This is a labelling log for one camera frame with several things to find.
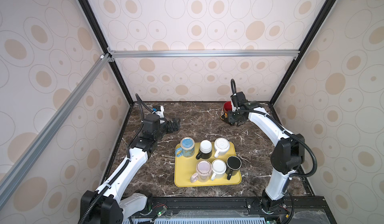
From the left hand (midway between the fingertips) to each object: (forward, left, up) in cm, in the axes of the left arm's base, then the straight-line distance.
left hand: (177, 118), depth 77 cm
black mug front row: (-17, -30, -17) cm, 39 cm away
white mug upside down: (-7, -24, -17) cm, 31 cm away
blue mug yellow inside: (-10, -5, -15) cm, 19 cm away
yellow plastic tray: (-19, -6, -25) cm, 33 cm away
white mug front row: (-19, -22, -18) cm, 34 cm away
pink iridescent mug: (-23, -14, -13) cm, 30 cm away
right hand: (+9, -32, -10) cm, 34 cm away
